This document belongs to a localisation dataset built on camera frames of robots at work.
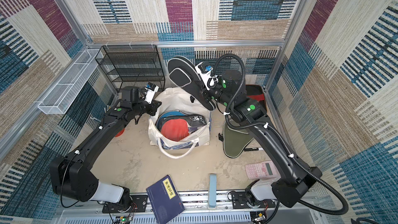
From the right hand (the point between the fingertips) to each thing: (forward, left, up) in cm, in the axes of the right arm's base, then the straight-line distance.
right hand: (201, 81), depth 63 cm
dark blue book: (-34, +18, -44) cm, 58 cm away
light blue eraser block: (-25, -5, -41) cm, 49 cm away
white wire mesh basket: (+1, +64, -9) cm, 65 cm away
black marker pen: (-10, -29, -43) cm, 53 cm away
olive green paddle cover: (-4, -19, -44) cm, 48 cm away
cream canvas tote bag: (+13, +13, -24) cm, 30 cm away
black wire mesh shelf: (+42, +48, -23) cm, 68 cm away
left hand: (+6, +21, -19) cm, 29 cm away
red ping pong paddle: (-1, +14, -34) cm, 37 cm away
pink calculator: (-21, -31, -42) cm, 57 cm away
